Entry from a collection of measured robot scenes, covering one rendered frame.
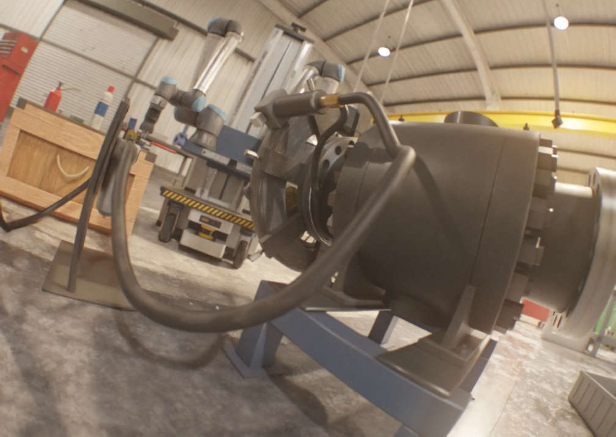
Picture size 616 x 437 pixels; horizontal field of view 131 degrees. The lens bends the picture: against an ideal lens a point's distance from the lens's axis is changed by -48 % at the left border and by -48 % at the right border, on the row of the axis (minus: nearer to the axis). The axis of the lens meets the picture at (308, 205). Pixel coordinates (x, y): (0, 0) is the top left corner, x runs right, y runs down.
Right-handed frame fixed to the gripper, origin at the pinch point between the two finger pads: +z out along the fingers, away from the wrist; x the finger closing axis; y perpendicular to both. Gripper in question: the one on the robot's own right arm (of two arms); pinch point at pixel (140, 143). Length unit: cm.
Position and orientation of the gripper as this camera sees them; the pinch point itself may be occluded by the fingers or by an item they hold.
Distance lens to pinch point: 143.9
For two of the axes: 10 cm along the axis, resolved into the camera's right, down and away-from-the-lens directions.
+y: -6.5, -2.0, 7.4
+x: -6.8, -2.9, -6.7
